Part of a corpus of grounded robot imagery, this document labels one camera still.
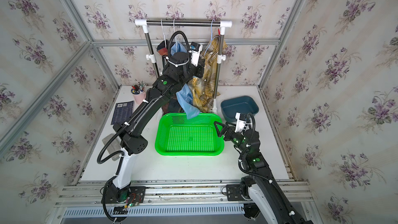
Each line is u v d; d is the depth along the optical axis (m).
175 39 0.50
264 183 0.51
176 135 0.93
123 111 1.04
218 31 0.82
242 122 0.67
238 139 0.66
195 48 0.59
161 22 0.66
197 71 0.64
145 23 0.67
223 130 0.66
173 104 0.73
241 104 1.09
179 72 0.55
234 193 0.73
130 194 0.73
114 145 0.86
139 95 1.02
